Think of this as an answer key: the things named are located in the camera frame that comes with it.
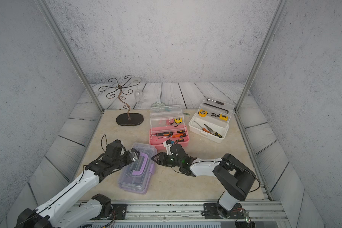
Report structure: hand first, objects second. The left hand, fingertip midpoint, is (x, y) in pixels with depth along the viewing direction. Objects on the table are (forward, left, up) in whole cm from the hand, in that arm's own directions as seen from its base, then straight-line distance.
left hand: (137, 156), depth 82 cm
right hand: (-3, -9, 0) cm, 10 cm away
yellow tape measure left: (+35, -43, -2) cm, 56 cm away
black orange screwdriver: (+21, -17, -7) cm, 28 cm away
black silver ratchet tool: (+44, -55, +2) cm, 70 cm away
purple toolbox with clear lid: (-10, 0, -3) cm, 11 cm away
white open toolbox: (+30, -49, -5) cm, 58 cm away
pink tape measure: (+27, -18, -1) cm, 33 cm away
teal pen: (+43, -32, -10) cm, 54 cm away
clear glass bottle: (+43, +4, +9) cm, 44 cm away
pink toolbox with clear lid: (+42, -8, -12) cm, 44 cm away
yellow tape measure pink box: (+28, -24, -1) cm, 37 cm away
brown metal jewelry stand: (+38, +16, -9) cm, 42 cm away
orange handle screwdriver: (+20, -25, -8) cm, 33 cm away
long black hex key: (+39, -54, +1) cm, 66 cm away
